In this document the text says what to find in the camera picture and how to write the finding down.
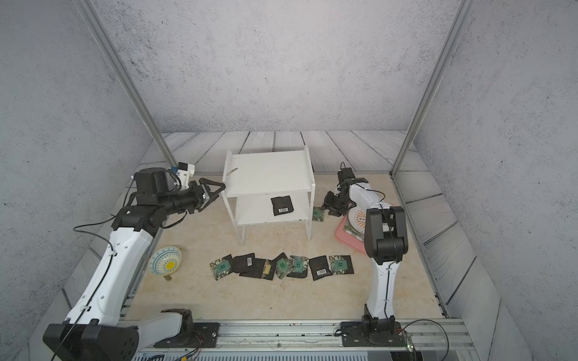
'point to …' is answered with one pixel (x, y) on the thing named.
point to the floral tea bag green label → (341, 265)
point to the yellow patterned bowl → (165, 261)
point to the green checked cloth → (348, 229)
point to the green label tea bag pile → (284, 267)
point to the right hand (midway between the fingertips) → (324, 207)
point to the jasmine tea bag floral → (299, 266)
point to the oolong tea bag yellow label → (269, 270)
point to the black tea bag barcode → (319, 267)
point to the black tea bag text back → (281, 204)
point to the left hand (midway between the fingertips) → (225, 190)
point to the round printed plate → (357, 219)
